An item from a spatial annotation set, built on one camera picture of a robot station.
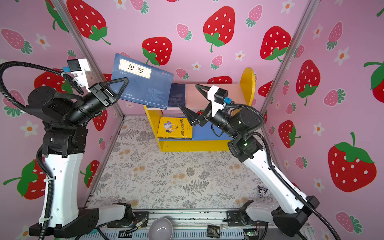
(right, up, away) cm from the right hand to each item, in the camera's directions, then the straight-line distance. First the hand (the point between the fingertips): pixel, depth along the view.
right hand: (188, 94), depth 47 cm
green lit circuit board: (+29, -61, +23) cm, 72 cm away
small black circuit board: (+11, -59, +22) cm, 64 cm away
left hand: (-18, +3, -3) cm, 19 cm away
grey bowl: (-15, -59, +23) cm, 65 cm away
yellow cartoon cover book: (-11, -11, +43) cm, 46 cm away
